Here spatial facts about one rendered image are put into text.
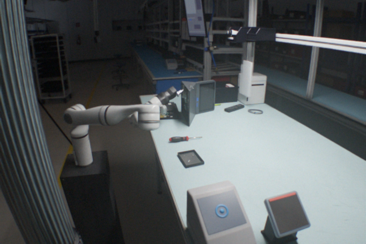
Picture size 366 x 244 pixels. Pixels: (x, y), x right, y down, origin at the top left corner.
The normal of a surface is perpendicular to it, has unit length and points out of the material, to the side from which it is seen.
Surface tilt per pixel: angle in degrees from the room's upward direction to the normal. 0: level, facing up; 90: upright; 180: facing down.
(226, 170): 0
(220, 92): 90
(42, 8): 90
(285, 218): 32
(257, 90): 90
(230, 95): 90
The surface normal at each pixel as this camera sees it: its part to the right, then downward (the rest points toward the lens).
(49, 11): 0.26, 0.32
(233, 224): 0.15, -0.66
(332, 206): 0.00, -0.94
